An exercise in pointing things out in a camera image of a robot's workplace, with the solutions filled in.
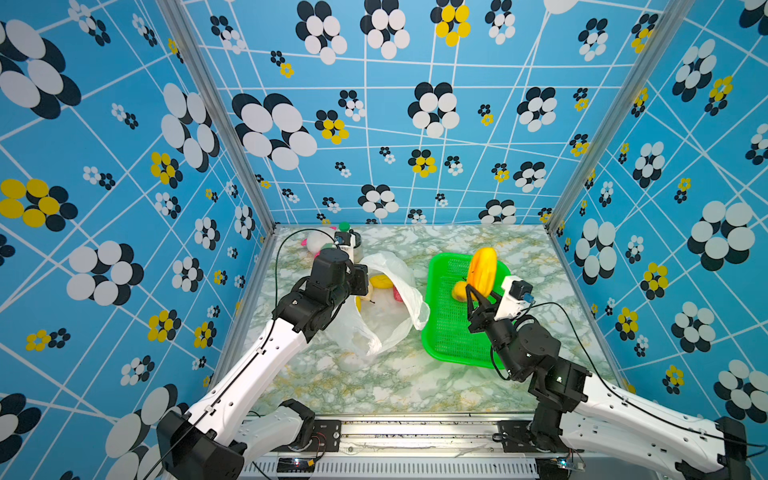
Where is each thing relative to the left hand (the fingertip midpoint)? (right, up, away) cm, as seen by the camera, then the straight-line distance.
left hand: (365, 265), depth 75 cm
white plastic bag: (-1, -20, +19) cm, 27 cm away
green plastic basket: (+24, -23, +16) cm, 36 cm away
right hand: (+26, -5, -8) cm, 27 cm away
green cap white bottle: (-11, +13, +34) cm, 38 cm away
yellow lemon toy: (+4, -4, -1) cm, 6 cm away
